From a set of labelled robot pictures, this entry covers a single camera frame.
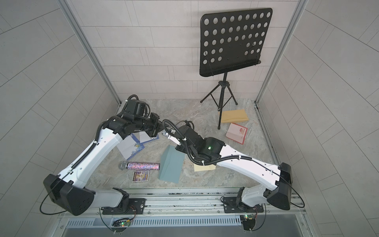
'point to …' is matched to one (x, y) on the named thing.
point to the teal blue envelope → (171, 164)
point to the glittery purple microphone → (125, 165)
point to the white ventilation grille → (207, 221)
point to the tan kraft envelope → (234, 116)
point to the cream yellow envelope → (199, 168)
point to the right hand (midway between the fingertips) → (179, 134)
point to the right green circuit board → (247, 217)
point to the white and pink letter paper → (237, 133)
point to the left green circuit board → (121, 223)
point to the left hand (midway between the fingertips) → (173, 122)
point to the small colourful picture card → (141, 176)
